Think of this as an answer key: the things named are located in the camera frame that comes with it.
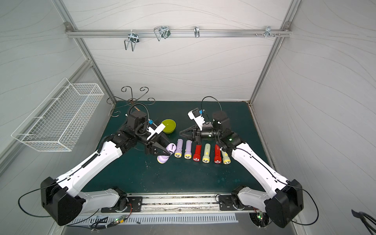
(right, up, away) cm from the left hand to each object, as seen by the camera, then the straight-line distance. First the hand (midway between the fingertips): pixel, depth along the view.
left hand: (171, 152), depth 58 cm
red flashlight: (+12, -10, +29) cm, 33 cm away
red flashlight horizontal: (+24, -12, +29) cm, 39 cm away
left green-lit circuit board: (-26, -35, +11) cm, 45 cm away
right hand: (+3, +7, +7) cm, 10 cm away
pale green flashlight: (+17, -11, +29) cm, 35 cm away
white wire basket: (-56, +11, +10) cm, 58 cm away
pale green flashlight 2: (+29, -12, +28) cm, 42 cm away
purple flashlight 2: (+6, -9, +30) cm, 32 cm away
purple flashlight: (0, +2, -2) cm, 3 cm away
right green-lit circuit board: (+43, -35, +14) cm, 57 cm away
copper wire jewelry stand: (-31, +22, +21) cm, 43 cm away
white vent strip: (+10, -36, +12) cm, 39 cm away
